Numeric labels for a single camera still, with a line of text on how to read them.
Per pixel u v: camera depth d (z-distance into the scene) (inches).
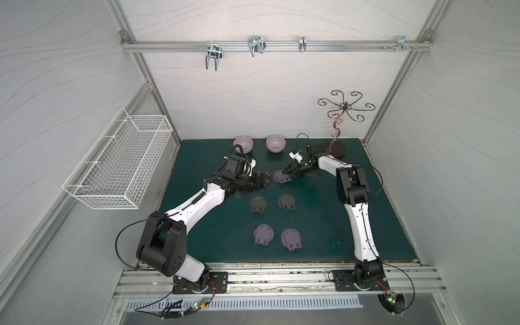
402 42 30.1
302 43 31.0
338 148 44.7
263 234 33.3
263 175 29.8
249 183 29.0
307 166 38.0
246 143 44.8
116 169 27.1
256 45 30.2
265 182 30.0
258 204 36.8
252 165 31.6
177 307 28.2
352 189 26.2
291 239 33.1
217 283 28.8
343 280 28.8
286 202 37.7
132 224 16.5
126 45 30.2
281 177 40.8
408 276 26.4
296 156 41.0
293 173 38.7
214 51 30.8
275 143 45.2
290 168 39.5
